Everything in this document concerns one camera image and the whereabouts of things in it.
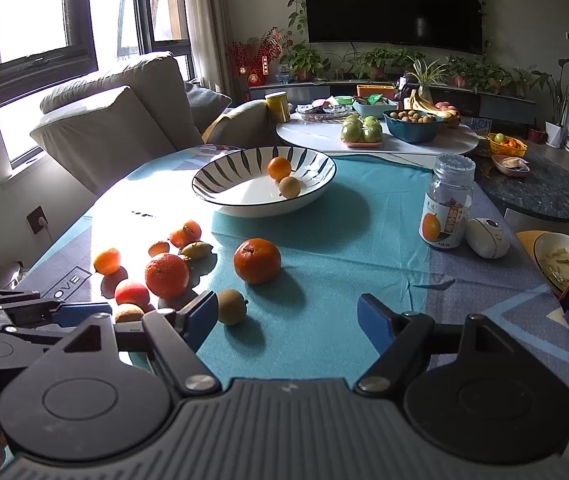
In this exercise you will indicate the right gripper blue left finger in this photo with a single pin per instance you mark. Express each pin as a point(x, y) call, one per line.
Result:
point(176, 336)

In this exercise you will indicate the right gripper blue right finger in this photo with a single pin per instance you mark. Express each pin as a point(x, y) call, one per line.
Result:
point(403, 342)

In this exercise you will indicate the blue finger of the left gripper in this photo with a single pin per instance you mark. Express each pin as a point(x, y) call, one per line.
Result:
point(71, 315)

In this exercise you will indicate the brown kiwi fruit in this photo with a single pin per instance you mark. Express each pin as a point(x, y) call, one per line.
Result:
point(231, 307)

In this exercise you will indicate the large orange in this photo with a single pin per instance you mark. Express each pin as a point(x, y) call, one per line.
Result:
point(167, 276)

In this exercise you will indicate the red small apple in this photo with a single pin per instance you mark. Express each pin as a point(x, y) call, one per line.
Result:
point(131, 292)

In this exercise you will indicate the large orange mandarin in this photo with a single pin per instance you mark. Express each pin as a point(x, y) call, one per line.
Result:
point(257, 261)

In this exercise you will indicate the yellow-green small fruit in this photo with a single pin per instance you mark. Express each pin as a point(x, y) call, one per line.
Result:
point(196, 250)

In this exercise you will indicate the small orange far left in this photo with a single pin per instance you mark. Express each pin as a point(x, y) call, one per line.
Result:
point(107, 262)

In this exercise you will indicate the small tangerine pair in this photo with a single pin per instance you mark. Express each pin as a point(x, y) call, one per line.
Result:
point(190, 232)

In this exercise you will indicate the teal tablecloth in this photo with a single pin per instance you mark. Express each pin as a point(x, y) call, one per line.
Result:
point(360, 236)

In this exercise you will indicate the white oval gadget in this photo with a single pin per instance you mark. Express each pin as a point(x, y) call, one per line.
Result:
point(486, 238)

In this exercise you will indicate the glass jar with orange label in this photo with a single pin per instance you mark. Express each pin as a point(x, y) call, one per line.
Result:
point(447, 201)

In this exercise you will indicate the striped white ceramic bowl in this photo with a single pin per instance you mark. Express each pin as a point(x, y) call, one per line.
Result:
point(239, 183)

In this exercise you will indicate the brown longan in bowl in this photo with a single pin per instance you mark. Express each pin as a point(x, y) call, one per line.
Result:
point(289, 187)

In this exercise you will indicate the small orange in bowl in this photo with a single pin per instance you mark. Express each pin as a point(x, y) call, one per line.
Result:
point(279, 168)

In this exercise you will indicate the beige sofa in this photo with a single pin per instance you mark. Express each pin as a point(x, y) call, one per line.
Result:
point(103, 126)

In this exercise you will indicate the green apples on tray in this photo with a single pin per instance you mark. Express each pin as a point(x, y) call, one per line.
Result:
point(356, 129)

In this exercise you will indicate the white plate with food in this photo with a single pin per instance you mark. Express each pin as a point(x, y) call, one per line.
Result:
point(551, 253)

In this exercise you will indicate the round white coffee table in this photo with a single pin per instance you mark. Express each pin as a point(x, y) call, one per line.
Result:
point(327, 137)

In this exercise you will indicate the dark blue fruit bowl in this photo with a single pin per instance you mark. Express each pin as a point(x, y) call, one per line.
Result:
point(413, 126)

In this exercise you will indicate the pink small dish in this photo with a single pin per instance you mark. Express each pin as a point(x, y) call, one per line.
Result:
point(511, 166)

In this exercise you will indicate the dark marble side table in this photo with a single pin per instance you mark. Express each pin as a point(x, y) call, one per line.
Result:
point(542, 193)

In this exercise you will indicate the grey cushion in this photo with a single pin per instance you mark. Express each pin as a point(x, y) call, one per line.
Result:
point(206, 105)

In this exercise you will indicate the light blue snack tray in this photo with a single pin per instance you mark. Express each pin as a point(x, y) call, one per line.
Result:
point(364, 108)

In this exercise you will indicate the yellow basket with fruit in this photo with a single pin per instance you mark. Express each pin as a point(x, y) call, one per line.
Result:
point(500, 144)

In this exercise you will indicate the yellow tin can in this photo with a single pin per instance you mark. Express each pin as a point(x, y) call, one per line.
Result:
point(278, 107)

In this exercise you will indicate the banana bunch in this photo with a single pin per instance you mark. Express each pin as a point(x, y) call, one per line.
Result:
point(417, 103)

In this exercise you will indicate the spider plant in vase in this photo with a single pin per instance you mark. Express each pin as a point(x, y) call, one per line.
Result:
point(427, 75)

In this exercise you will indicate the white potted plant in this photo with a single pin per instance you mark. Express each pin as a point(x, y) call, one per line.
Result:
point(559, 98)

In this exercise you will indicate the red flower decoration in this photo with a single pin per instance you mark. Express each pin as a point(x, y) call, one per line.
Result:
point(252, 58)

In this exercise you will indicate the black television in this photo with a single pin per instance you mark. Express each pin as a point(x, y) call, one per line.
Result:
point(453, 25)

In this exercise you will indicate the wall power socket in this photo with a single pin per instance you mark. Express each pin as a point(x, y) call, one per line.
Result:
point(37, 220)

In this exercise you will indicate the window frame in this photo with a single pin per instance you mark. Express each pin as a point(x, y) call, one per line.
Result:
point(46, 42)

